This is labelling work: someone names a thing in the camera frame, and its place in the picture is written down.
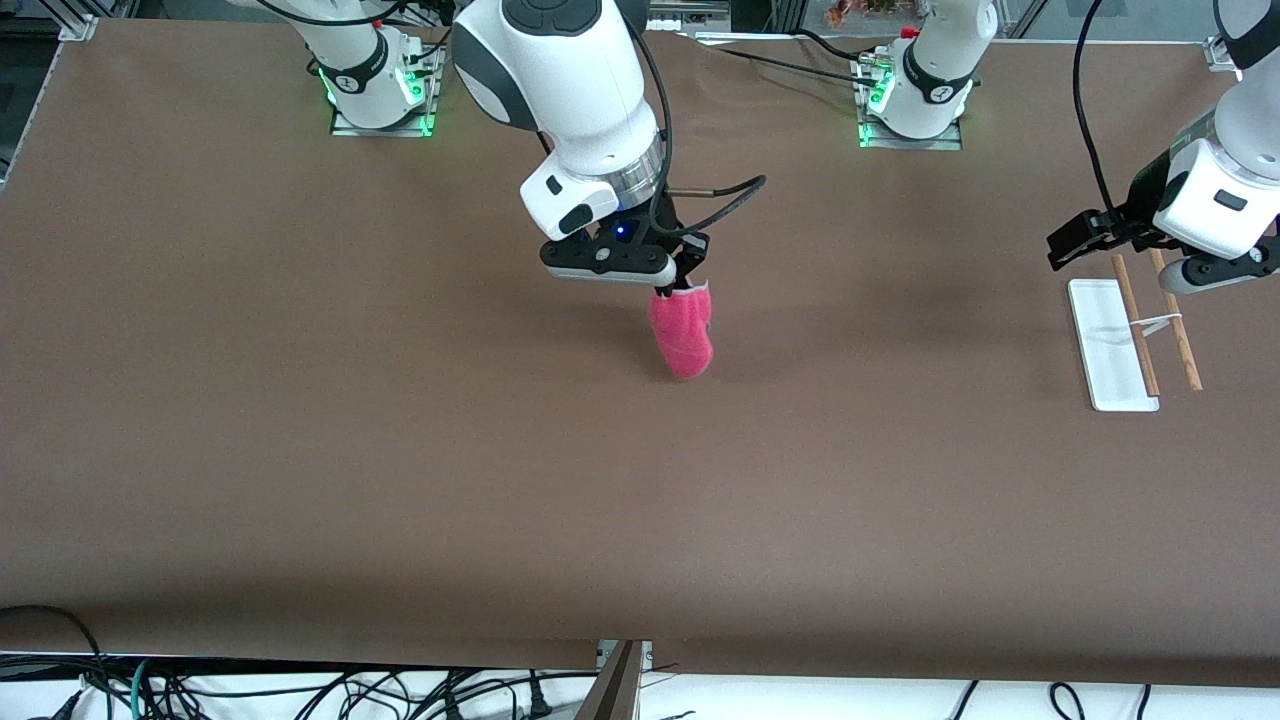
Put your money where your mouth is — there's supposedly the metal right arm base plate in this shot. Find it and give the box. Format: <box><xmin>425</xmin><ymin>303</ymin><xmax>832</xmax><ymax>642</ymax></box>
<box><xmin>330</xmin><ymin>45</ymin><xmax>438</xmax><ymax>138</ymax></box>

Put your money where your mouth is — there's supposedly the black right arm wrist cable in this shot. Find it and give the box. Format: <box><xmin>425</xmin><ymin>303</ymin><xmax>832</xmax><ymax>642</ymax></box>
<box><xmin>660</xmin><ymin>175</ymin><xmax>769</xmax><ymax>241</ymax></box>

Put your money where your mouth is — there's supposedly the black arm wrist cable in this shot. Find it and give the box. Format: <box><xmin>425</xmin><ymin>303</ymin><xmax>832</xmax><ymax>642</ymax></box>
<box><xmin>1072</xmin><ymin>0</ymin><xmax>1151</xmax><ymax>246</ymax></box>
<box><xmin>660</xmin><ymin>175</ymin><xmax>769</xmax><ymax>241</ymax></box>

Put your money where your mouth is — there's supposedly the white power strip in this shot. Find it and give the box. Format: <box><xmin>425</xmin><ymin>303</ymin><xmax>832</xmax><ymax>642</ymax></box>
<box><xmin>646</xmin><ymin>0</ymin><xmax>736</xmax><ymax>36</ymax></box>

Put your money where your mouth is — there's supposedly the pink fleece towel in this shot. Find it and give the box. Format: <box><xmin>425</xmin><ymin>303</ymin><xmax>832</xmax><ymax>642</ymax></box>
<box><xmin>648</xmin><ymin>282</ymin><xmax>715</xmax><ymax>381</ymax></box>

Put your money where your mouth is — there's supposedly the black left arm wrist cable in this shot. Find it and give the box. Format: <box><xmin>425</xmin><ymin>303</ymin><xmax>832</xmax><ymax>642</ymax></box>
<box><xmin>1072</xmin><ymin>0</ymin><xmax>1151</xmax><ymax>246</ymax></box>

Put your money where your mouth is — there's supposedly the brown wooden post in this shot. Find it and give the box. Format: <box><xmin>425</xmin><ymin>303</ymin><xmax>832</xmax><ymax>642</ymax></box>
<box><xmin>575</xmin><ymin>640</ymin><xmax>641</xmax><ymax>720</ymax></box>

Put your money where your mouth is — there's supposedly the thick black cable arc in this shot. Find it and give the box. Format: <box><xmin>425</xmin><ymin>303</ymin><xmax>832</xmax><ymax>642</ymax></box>
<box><xmin>0</xmin><ymin>604</ymin><xmax>111</xmax><ymax>701</ymax></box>

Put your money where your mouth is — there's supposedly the white rack with wooden bars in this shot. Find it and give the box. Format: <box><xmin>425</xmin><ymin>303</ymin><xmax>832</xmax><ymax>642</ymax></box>
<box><xmin>1067</xmin><ymin>252</ymin><xmax>1204</xmax><ymax>413</ymax></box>

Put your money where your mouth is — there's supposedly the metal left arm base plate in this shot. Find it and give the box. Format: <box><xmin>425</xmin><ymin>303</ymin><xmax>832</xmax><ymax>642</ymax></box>
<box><xmin>857</xmin><ymin>50</ymin><xmax>963</xmax><ymax>151</ymax></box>

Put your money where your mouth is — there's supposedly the black cable lying on table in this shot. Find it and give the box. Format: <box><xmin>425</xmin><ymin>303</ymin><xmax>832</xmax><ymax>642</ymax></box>
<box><xmin>690</xmin><ymin>28</ymin><xmax>896</xmax><ymax>91</ymax></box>

